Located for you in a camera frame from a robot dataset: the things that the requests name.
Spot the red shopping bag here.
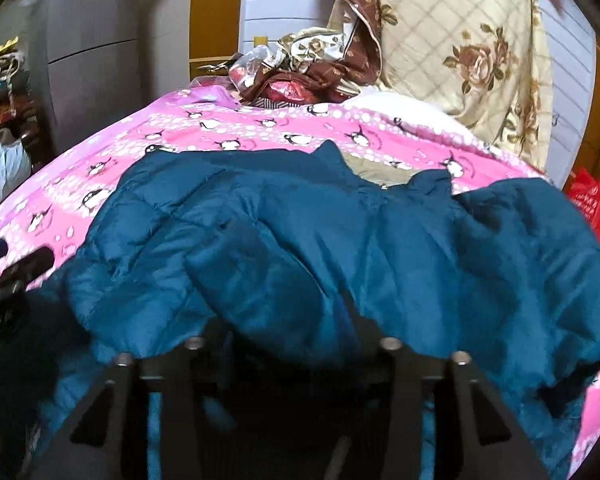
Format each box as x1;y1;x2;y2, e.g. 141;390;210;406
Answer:
565;167;600;241

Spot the cream floral quilt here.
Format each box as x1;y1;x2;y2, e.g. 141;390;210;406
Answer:
330;0;556;171

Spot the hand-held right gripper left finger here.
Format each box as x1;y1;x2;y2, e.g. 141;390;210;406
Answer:
30;320;231;480

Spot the pink penguin print blanket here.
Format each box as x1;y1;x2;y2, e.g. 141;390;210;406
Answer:
0;85;600;480

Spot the red patterned cloth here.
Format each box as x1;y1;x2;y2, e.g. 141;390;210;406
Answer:
260;80;321;107

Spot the white pillow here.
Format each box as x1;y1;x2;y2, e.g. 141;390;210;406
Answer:
340;91;486;146

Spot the pile of clothes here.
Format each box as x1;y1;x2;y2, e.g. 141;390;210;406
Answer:
0;35;41;211

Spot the brown floral quilt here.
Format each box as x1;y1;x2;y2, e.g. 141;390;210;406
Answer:
230;0;386;106

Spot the blue puffer jacket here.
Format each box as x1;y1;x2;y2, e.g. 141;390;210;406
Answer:
0;140;600;480

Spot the grey wardrobe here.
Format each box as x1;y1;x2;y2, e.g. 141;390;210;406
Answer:
0;0;146;161

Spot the brown wooden door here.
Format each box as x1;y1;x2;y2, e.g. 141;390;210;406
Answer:
187;0;246;86

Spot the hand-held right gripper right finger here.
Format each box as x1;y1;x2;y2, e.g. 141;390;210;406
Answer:
350;310;551;480

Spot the clear plastic bag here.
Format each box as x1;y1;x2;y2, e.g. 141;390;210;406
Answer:
227;45;281;86

